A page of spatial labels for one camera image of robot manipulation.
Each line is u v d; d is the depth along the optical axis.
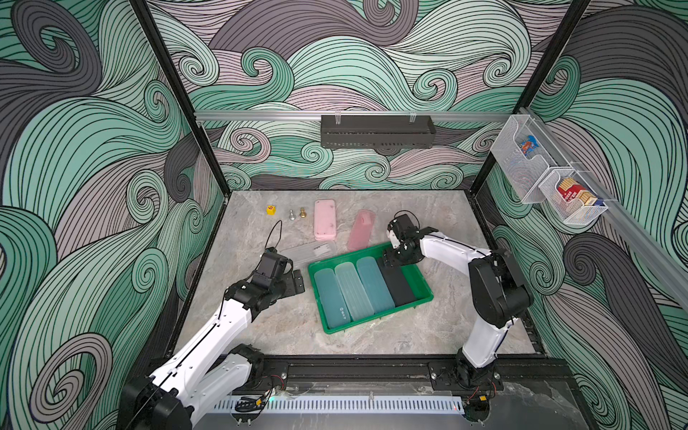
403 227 0.76
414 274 0.90
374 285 0.90
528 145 0.83
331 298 0.88
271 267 0.61
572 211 0.63
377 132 0.97
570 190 0.66
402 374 0.75
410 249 0.70
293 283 0.73
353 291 0.90
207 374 0.54
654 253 0.53
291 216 1.10
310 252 1.00
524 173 0.83
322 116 0.93
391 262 0.85
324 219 1.05
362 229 1.07
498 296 0.47
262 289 0.56
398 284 0.90
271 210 1.11
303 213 1.10
